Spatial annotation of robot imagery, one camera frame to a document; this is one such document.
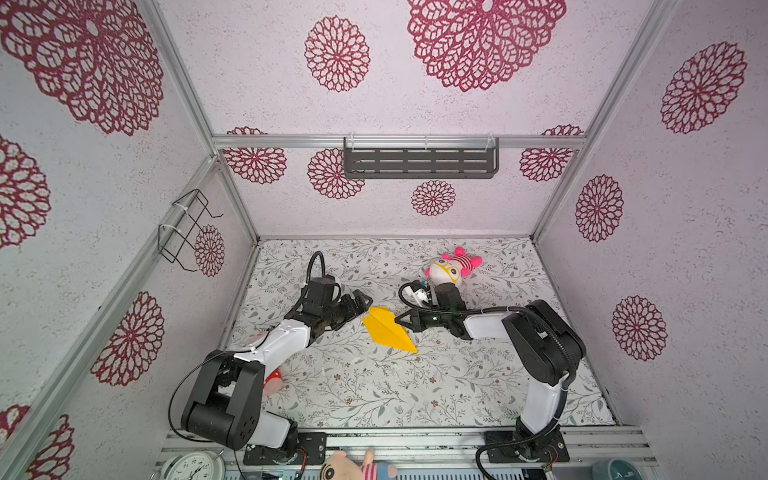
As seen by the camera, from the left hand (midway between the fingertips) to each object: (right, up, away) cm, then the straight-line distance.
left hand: (362, 310), depth 89 cm
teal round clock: (+61, -35, -19) cm, 73 cm away
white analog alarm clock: (-37, -33, -20) cm, 53 cm away
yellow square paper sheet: (+5, -4, +3) cm, 7 cm away
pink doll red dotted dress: (-22, -18, -11) cm, 31 cm away
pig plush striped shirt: (-3, -31, -23) cm, 39 cm away
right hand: (+10, -2, +2) cm, 11 cm away
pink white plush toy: (+29, +13, +12) cm, 34 cm away
